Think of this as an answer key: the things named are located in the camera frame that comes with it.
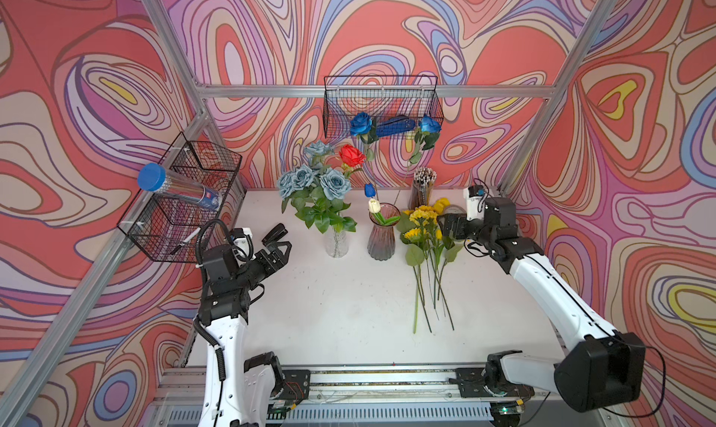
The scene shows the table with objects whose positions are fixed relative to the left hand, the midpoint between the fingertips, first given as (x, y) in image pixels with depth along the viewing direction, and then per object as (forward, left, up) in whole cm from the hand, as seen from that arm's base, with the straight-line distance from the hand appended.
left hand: (284, 250), depth 75 cm
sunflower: (+9, -39, -17) cm, 44 cm away
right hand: (+10, -48, -1) cm, 49 cm away
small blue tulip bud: (+17, -23, +6) cm, 30 cm away
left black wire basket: (+5, +31, +5) cm, 31 cm away
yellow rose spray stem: (+23, -37, -18) cm, 48 cm away
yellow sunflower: (+13, -52, -19) cm, 57 cm away
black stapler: (+20, +10, -19) cm, 29 cm away
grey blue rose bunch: (+10, -9, +12) cm, 18 cm away
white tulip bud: (+9, -24, +8) cm, 27 cm away
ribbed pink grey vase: (+11, -27, +1) cm, 30 cm away
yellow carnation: (+22, -44, -12) cm, 50 cm away
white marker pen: (+2, +26, +2) cm, 27 cm away
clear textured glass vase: (+13, -12, -17) cm, 25 cm away
